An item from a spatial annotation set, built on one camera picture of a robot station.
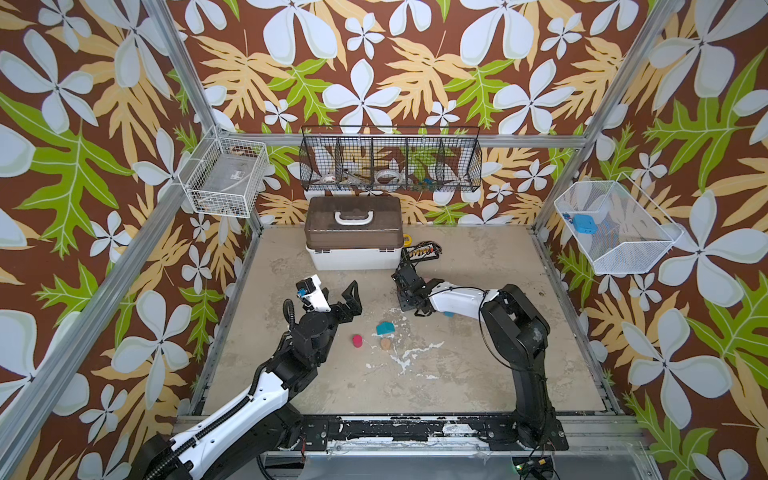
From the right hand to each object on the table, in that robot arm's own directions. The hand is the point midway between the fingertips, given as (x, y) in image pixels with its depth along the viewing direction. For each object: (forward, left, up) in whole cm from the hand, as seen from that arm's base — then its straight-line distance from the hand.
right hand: (406, 295), depth 100 cm
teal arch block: (-12, +7, +1) cm, 14 cm away
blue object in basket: (+8, -51, +25) cm, 58 cm away
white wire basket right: (+4, -58, +27) cm, 64 cm away
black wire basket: (+34, +5, +30) cm, 46 cm away
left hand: (-10, +19, +23) cm, 32 cm away
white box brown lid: (+10, +17, +20) cm, 28 cm away
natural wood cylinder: (-18, +8, +1) cm, 19 cm away
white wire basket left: (+20, +54, +34) cm, 67 cm away
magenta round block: (-16, +16, 0) cm, 23 cm away
